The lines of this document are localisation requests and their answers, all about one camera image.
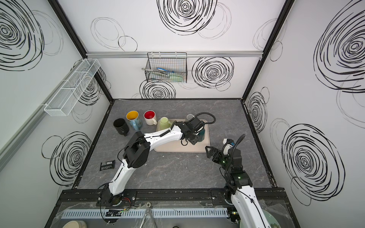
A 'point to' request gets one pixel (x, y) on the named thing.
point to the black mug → (121, 126)
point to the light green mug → (163, 124)
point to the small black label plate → (107, 165)
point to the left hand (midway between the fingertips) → (195, 137)
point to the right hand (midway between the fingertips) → (210, 151)
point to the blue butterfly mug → (133, 117)
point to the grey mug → (189, 116)
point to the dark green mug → (201, 135)
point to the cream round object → (75, 224)
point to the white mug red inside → (150, 117)
